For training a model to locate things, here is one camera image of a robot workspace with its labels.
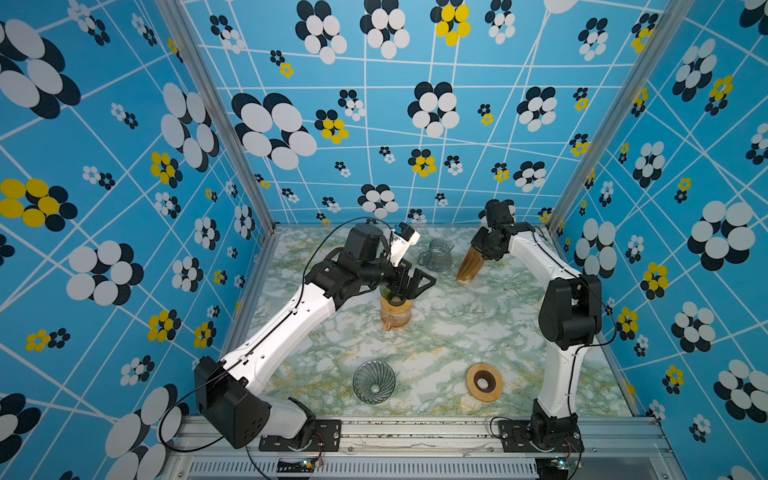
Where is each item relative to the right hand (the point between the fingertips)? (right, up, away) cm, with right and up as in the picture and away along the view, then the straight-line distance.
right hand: (479, 244), depth 99 cm
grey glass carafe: (-13, -4, +3) cm, 14 cm away
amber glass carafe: (-28, -22, -11) cm, 37 cm away
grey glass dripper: (-34, -38, -19) cm, 54 cm away
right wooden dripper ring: (-3, -39, -17) cm, 43 cm away
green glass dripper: (-29, -16, -11) cm, 35 cm away
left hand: (-22, -7, -29) cm, 37 cm away
